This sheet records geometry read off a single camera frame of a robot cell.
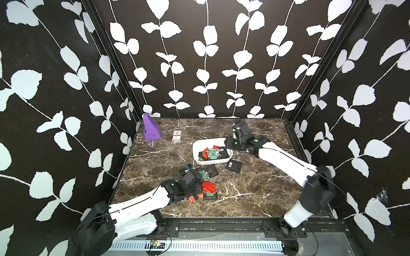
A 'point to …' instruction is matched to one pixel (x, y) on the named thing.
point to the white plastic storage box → (200, 145)
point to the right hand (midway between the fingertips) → (224, 139)
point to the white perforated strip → (200, 246)
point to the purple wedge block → (152, 129)
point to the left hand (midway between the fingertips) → (202, 184)
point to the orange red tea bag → (208, 186)
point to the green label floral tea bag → (204, 175)
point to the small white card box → (176, 136)
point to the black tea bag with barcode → (234, 165)
